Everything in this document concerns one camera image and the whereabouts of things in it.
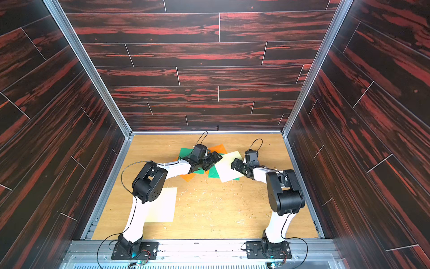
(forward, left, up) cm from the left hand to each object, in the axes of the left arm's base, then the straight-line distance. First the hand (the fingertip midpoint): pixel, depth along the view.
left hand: (221, 160), depth 100 cm
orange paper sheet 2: (-10, +20, -4) cm, 22 cm away
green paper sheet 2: (-6, +5, -4) cm, 9 cm away
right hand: (-1, -12, -3) cm, 12 cm away
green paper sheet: (+8, +25, -4) cm, 26 cm away
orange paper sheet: (+13, +2, -5) cm, 14 cm away
